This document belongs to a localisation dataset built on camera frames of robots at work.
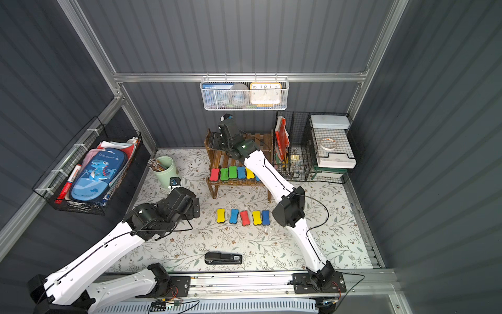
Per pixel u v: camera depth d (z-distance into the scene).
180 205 0.53
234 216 0.92
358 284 0.71
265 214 0.91
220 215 0.92
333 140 0.96
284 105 0.91
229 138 0.65
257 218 0.91
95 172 0.65
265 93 0.88
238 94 0.87
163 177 0.96
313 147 1.05
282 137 1.16
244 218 0.91
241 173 0.89
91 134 0.75
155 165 0.91
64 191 0.64
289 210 0.63
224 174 0.88
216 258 0.75
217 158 0.96
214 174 0.89
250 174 0.88
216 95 0.84
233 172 0.89
